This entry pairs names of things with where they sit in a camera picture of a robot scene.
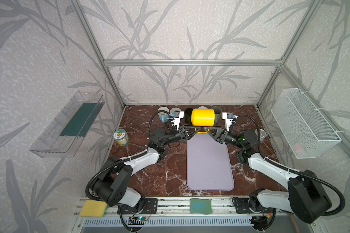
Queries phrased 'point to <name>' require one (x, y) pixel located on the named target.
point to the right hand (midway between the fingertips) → (205, 125)
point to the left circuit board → (139, 220)
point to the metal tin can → (263, 134)
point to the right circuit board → (260, 222)
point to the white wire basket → (307, 133)
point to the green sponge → (199, 206)
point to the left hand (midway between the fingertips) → (201, 128)
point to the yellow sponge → (93, 208)
